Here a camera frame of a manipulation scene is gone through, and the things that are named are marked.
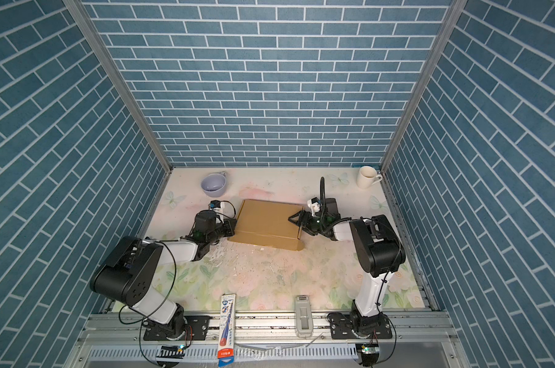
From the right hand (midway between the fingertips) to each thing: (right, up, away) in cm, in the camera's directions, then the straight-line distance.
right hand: (295, 223), depth 95 cm
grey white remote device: (+2, -28, -21) cm, 35 cm away
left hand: (-22, +1, -1) cm, 22 cm away
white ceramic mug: (+34, +20, +11) cm, 41 cm away
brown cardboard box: (-12, 0, -2) cm, 12 cm away
